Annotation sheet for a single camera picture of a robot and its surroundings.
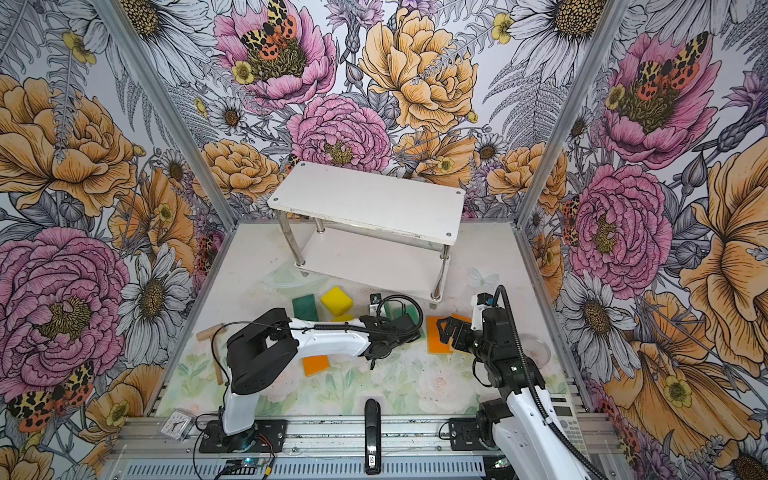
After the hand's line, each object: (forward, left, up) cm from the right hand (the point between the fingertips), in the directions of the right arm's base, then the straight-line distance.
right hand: (451, 335), depth 80 cm
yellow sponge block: (+17, +32, -10) cm, 38 cm away
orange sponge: (+2, +3, -11) cm, 11 cm away
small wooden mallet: (+6, +70, -8) cm, 71 cm away
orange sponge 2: (0, -1, +10) cm, 10 cm away
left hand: (+5, +19, -10) cm, 22 cm away
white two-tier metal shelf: (+17, +18, +22) cm, 33 cm away
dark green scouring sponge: (+14, +43, -8) cm, 46 cm away
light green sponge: (+4, +10, +6) cm, 13 cm away
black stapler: (-21, +21, -6) cm, 30 cm away
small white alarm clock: (-17, +69, -8) cm, 71 cm away
